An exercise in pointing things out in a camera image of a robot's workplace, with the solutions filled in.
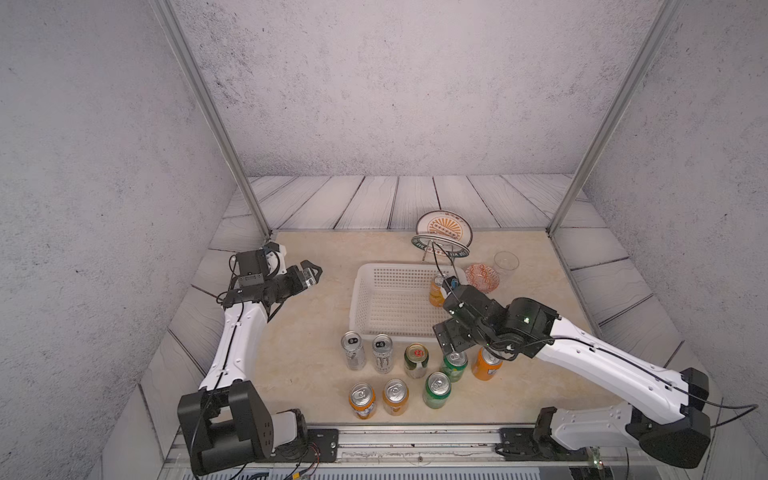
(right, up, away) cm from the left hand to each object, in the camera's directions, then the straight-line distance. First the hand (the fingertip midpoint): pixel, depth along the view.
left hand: (313, 273), depth 83 cm
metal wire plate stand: (+43, +2, +26) cm, 50 cm away
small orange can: (+23, -28, -12) cm, 38 cm away
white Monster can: (+20, -19, -8) cm, 29 cm away
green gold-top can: (+28, -21, -5) cm, 35 cm away
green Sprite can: (+37, -23, -6) cm, 44 cm away
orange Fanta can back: (+15, -29, -12) cm, 35 cm away
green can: (+33, -27, -10) cm, 43 cm away
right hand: (+36, -12, -12) cm, 40 cm away
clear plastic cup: (+61, +2, +23) cm, 65 cm away
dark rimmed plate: (+32, +10, +20) cm, 39 cm away
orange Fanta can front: (+45, -23, -6) cm, 51 cm away
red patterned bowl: (+53, -3, +22) cm, 57 cm away
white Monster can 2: (+12, -20, -6) cm, 24 cm away
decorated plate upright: (+40, +15, +19) cm, 47 cm away
